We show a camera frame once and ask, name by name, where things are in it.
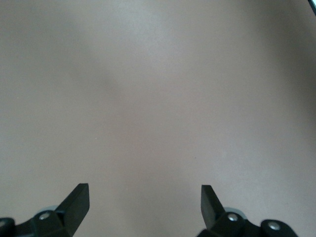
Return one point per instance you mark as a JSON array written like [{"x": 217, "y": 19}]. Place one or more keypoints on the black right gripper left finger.
[{"x": 71, "y": 209}]

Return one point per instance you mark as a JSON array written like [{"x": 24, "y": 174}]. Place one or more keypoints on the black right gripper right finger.
[{"x": 212, "y": 212}]

